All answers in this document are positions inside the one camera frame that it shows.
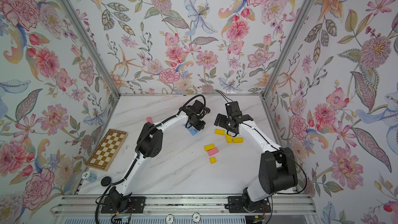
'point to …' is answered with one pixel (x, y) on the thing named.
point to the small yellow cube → (212, 160)
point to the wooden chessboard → (108, 149)
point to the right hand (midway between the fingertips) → (222, 121)
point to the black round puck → (105, 181)
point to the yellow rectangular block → (218, 131)
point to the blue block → (193, 130)
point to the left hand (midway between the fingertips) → (204, 124)
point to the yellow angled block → (228, 138)
